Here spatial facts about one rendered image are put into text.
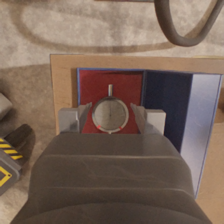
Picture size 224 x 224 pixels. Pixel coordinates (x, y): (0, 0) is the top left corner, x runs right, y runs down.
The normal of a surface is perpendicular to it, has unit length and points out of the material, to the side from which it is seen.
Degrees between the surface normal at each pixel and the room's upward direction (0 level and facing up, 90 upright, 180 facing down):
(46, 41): 0
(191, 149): 12
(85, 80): 0
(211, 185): 0
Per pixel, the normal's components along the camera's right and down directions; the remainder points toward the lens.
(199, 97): 0.22, 0.28
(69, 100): 0.01, 0.29
